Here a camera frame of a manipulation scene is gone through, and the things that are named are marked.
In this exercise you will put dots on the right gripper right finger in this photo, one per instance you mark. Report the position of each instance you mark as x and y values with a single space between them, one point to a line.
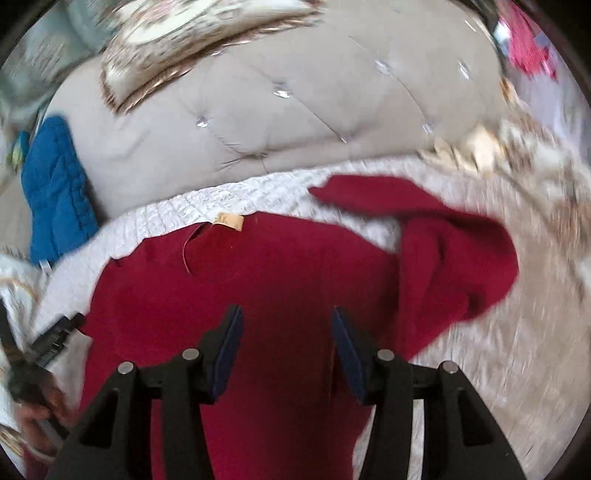
462 439

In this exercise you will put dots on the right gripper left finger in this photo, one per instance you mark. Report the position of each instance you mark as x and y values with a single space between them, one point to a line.
112 438

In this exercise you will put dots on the blue quilted cushion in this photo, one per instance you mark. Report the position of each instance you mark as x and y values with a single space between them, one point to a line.
55 187

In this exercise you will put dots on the white quilted bedspread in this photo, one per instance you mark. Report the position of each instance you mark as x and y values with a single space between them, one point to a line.
528 357

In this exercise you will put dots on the dark red sweater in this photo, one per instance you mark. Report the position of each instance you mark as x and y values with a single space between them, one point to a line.
287 412

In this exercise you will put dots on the pink hanging clothes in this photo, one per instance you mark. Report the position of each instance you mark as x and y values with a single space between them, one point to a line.
526 52

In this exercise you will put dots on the floral cream duvet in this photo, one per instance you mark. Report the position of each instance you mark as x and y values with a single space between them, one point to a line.
544 169

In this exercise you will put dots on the small patterned side pillow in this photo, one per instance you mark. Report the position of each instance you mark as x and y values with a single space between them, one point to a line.
22 288

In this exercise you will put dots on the floral embroidered pillow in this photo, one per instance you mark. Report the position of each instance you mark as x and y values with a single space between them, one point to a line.
156 41

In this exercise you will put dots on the beige tufted headboard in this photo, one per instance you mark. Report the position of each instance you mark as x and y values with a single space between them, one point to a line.
371 79

